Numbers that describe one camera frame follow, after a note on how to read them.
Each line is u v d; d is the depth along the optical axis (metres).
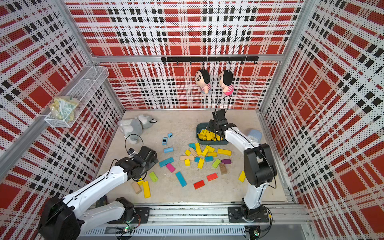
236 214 0.74
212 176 0.87
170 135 1.04
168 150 0.97
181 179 0.86
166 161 0.93
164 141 1.01
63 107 0.63
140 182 0.82
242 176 0.86
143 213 0.73
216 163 0.91
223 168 0.88
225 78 0.94
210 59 0.88
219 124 0.71
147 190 0.82
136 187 0.81
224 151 0.97
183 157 0.93
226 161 0.93
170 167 0.91
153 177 0.85
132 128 0.98
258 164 0.48
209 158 0.94
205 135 1.04
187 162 0.91
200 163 0.91
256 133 1.03
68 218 0.38
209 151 0.96
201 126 1.05
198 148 0.99
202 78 0.91
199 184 0.84
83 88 0.82
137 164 0.61
